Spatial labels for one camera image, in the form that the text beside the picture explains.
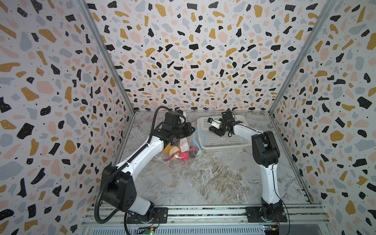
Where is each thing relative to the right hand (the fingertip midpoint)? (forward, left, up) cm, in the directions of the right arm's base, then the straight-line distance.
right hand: (216, 122), depth 106 cm
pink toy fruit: (-27, +21, -1) cm, 34 cm away
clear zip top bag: (-25, +22, +3) cm, 33 cm away
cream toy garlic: (-22, +28, -1) cm, 36 cm away
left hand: (-19, +14, +19) cm, 30 cm away
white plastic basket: (-11, +4, -6) cm, 14 cm away
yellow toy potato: (-22, +33, -2) cm, 40 cm away
